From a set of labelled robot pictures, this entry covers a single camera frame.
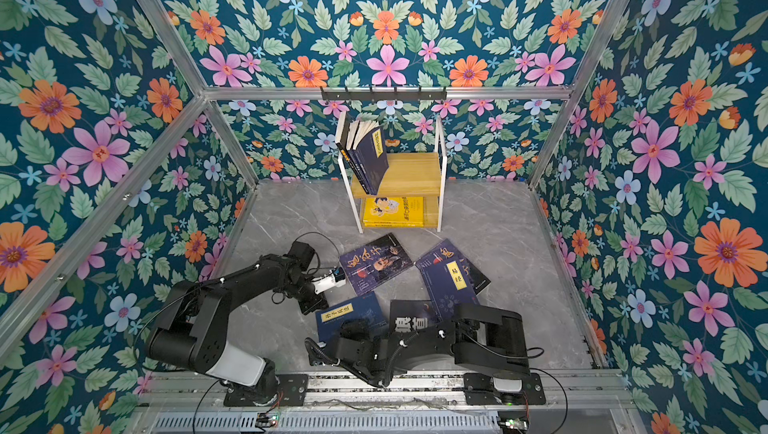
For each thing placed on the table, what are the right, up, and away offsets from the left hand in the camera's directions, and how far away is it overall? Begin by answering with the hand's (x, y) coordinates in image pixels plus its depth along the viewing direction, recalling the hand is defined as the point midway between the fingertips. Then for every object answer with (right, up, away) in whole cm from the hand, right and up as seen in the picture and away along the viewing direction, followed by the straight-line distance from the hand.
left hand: (327, 300), depth 88 cm
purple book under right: (+47, +5, +3) cm, 47 cm away
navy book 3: (+37, +6, +3) cm, 37 cm away
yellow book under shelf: (+19, +22, +14) cm, 33 cm away
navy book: (+16, +43, +1) cm, 46 cm away
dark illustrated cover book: (+13, +10, +8) cm, 19 cm away
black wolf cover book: (+25, -3, -3) cm, 26 cm away
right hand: (+7, -4, -7) cm, 11 cm away
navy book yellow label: (+12, +44, -11) cm, 46 cm away
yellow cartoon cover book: (+19, +27, +16) cm, 37 cm away
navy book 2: (+11, -1, -2) cm, 12 cm away
